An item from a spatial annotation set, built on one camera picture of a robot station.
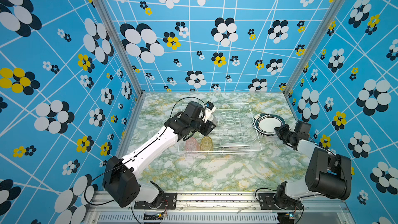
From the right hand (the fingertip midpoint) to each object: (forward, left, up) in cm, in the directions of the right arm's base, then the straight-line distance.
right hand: (276, 127), depth 93 cm
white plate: (+6, +4, -5) cm, 9 cm away
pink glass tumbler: (-11, +51, 0) cm, 52 cm away
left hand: (-8, +39, +16) cm, 42 cm away
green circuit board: (-44, +68, -8) cm, 81 cm away
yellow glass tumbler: (-11, +42, -1) cm, 44 cm away
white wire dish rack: (+1, +24, -3) cm, 25 cm away
